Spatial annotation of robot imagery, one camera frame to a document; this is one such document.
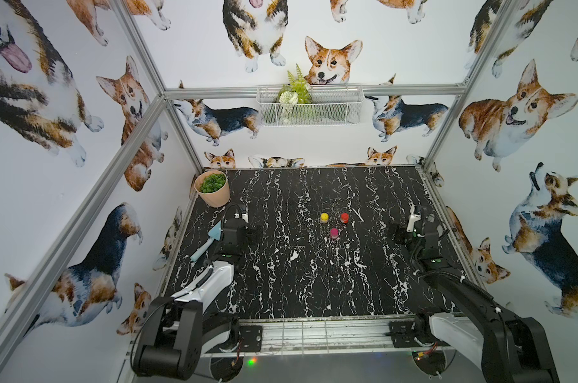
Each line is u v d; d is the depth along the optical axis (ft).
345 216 3.33
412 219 2.52
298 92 2.70
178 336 1.34
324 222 3.30
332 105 3.03
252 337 2.40
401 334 2.41
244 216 2.56
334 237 3.14
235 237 2.17
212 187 3.28
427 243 2.12
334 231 3.19
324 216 3.29
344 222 3.30
